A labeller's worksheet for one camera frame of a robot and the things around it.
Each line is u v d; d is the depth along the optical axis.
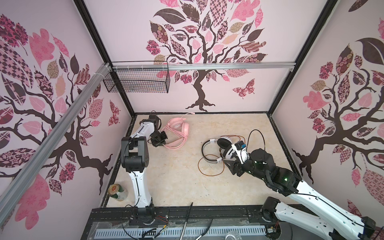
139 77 0.95
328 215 0.42
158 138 0.86
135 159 0.56
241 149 0.59
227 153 0.88
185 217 0.73
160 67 0.91
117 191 0.72
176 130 0.95
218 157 0.94
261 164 0.50
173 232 0.70
